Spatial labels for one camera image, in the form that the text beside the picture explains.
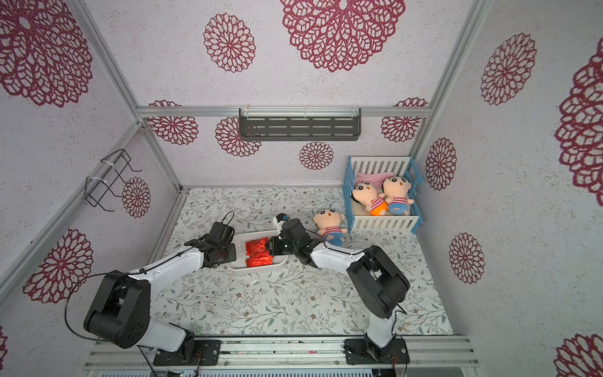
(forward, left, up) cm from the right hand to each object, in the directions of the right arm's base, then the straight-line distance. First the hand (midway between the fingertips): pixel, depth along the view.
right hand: (270, 244), depth 89 cm
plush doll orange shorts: (+24, -39, +3) cm, 46 cm away
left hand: (-3, +17, -4) cm, 18 cm away
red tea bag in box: (-2, +5, 0) cm, 5 cm away
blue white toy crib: (+14, -35, -1) cm, 38 cm away
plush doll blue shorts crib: (+25, -51, +5) cm, 57 cm away
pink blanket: (+35, -46, +1) cm, 57 cm away
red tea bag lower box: (-3, +5, -6) cm, 8 cm away
